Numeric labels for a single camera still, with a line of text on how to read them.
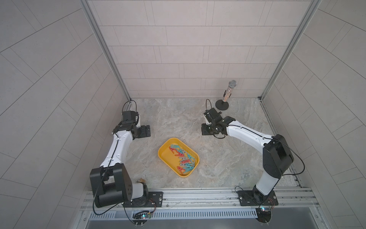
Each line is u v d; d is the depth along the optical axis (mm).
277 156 449
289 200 718
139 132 742
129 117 645
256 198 633
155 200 708
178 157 849
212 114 680
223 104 1112
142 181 740
